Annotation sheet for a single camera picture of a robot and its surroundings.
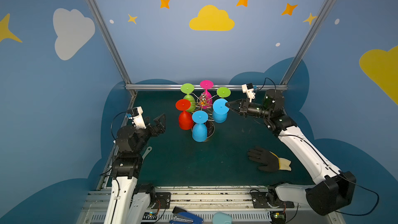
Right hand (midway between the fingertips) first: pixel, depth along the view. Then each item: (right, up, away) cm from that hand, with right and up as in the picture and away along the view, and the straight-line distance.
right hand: (227, 103), depth 67 cm
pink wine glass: (-9, +2, +11) cm, 14 cm away
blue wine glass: (-3, -3, 0) cm, 4 cm away
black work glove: (+28, -32, +19) cm, 47 cm away
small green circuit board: (-36, -54, +5) cm, 65 cm away
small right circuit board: (+26, -55, +6) cm, 61 cm away
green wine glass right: (0, +6, +13) cm, 15 cm away
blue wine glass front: (-12, -13, +7) cm, 19 cm away
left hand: (-32, -5, +2) cm, 33 cm away
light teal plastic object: (-2, -53, +3) cm, 53 cm away
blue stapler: (-21, -51, +2) cm, 55 cm away
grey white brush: (-43, -28, +23) cm, 56 cm away
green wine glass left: (-19, +9, +15) cm, 25 cm away
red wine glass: (-20, -8, +12) cm, 25 cm away
